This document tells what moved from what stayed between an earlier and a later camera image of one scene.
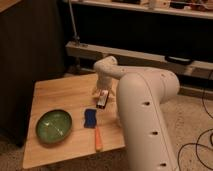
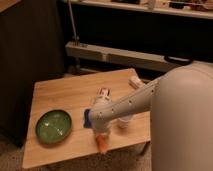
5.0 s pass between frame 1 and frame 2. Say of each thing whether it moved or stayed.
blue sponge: stayed
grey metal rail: stayed
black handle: stayed
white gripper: moved
